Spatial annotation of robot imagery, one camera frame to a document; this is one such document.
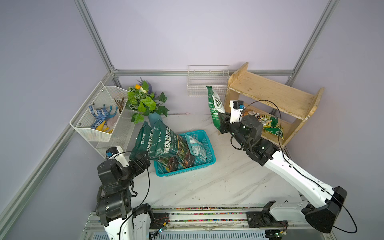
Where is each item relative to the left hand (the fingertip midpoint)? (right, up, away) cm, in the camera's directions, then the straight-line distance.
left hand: (139, 156), depth 66 cm
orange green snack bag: (+66, +16, +16) cm, 70 cm away
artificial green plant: (-6, +30, +18) cm, 35 cm away
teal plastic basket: (+28, +6, +35) cm, 45 cm away
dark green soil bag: (-2, +6, +8) cm, 10 cm away
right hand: (+37, +19, +3) cm, 41 cm away
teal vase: (-3, +20, +32) cm, 38 cm away
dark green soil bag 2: (+9, +6, +12) cm, 16 cm away
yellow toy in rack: (-21, +14, +6) cm, 26 cm away
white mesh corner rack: (-24, +30, +21) cm, 43 cm away
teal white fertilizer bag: (+25, +1, +23) cm, 34 cm away
